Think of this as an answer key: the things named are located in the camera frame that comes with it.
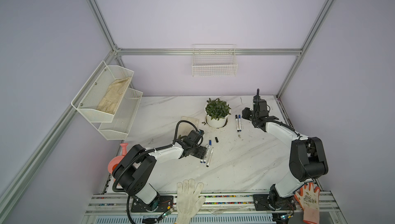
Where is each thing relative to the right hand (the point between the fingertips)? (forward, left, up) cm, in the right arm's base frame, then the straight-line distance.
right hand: (243, 110), depth 94 cm
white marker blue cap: (0, 0, -14) cm, 14 cm away
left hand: (-22, +27, -12) cm, 37 cm away
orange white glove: (-46, -27, -14) cm, 55 cm away
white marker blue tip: (-17, +21, -13) cm, 30 cm away
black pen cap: (-13, +17, -14) cm, 25 cm away
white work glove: (-48, +32, -14) cm, 59 cm away
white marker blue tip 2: (-28, +26, -13) cm, 40 cm away
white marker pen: (+4, +2, -14) cm, 15 cm away
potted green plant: (-5, +17, +3) cm, 18 cm away
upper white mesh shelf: (-8, +78, +18) cm, 81 cm away
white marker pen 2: (-25, +21, -14) cm, 35 cm away
